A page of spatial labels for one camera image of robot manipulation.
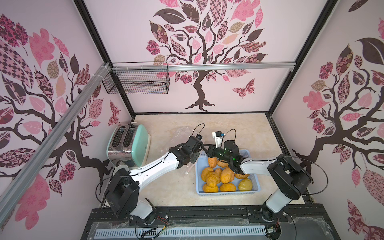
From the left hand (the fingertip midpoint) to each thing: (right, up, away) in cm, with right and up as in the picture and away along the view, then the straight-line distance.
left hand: (190, 153), depth 85 cm
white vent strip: (-5, -35, -15) cm, 38 cm away
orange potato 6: (+11, -12, -9) cm, 19 cm away
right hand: (+6, +5, -1) cm, 8 cm away
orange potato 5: (+8, -10, -1) cm, 13 cm away
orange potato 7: (+9, -18, -7) cm, 21 cm away
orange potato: (+13, -6, +3) cm, 15 cm away
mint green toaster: (-34, +6, -4) cm, 35 cm away
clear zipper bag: (-9, +9, +8) cm, 15 cm away
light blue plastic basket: (+8, -8, +8) cm, 13 cm away
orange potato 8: (+20, -17, -7) cm, 27 cm away
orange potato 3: (+29, -12, -3) cm, 31 cm away
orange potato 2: (+18, -5, -3) cm, 19 cm away
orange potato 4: (+20, -11, -7) cm, 24 cm away
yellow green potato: (+30, -16, -5) cm, 35 cm away
